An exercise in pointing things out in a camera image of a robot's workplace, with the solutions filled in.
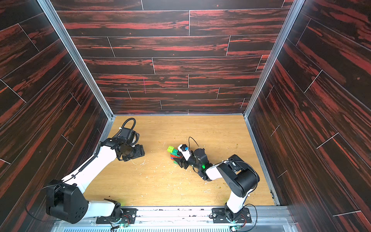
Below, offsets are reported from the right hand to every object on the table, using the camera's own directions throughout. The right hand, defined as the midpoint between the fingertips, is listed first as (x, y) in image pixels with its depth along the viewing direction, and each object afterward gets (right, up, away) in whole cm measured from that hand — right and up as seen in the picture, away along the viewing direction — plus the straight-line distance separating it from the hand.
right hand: (179, 152), depth 90 cm
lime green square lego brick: (-5, +3, -7) cm, 9 cm away
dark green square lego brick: (-2, -5, -5) cm, 8 cm away
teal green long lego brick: (-4, -1, -4) cm, 6 cm away
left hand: (-23, 0, -5) cm, 23 cm away
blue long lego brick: (-4, -3, -4) cm, 6 cm away
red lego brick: (-3, -2, -4) cm, 6 cm away
